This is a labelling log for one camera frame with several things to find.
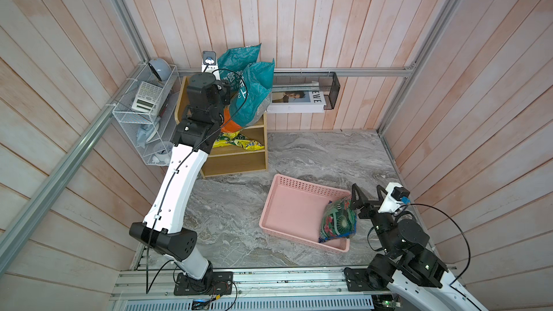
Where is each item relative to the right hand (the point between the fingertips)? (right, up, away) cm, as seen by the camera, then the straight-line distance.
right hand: (364, 184), depth 68 cm
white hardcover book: (-19, +33, +26) cm, 46 cm away
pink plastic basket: (-20, -14, +25) cm, 35 cm away
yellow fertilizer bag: (-42, +15, +20) cm, 48 cm away
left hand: (-48, +33, -4) cm, 58 cm away
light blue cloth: (-79, +19, +14) cm, 83 cm away
